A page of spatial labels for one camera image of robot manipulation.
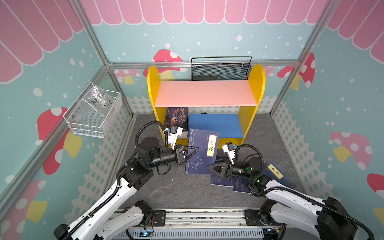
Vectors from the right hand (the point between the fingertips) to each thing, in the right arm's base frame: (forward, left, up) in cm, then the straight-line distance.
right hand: (208, 168), depth 63 cm
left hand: (+3, +4, +7) cm, 9 cm away
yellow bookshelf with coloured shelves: (+63, -18, -22) cm, 69 cm away
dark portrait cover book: (+37, +17, -6) cm, 41 cm away
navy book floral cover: (+4, -7, -25) cm, 27 cm away
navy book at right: (+8, -40, -24) cm, 48 cm away
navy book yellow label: (+7, 0, +9) cm, 11 cm away
